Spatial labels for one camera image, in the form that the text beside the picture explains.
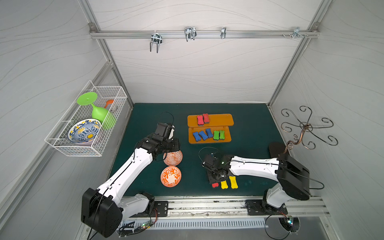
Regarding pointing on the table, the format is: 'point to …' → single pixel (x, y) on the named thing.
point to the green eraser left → (216, 135)
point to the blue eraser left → (196, 136)
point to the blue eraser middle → (203, 135)
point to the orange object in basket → (110, 101)
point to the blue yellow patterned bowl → (84, 131)
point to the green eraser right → (222, 135)
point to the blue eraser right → (209, 133)
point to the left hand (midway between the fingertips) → (179, 145)
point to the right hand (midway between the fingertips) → (210, 178)
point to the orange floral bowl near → (170, 176)
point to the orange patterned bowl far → (173, 159)
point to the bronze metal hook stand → (306, 128)
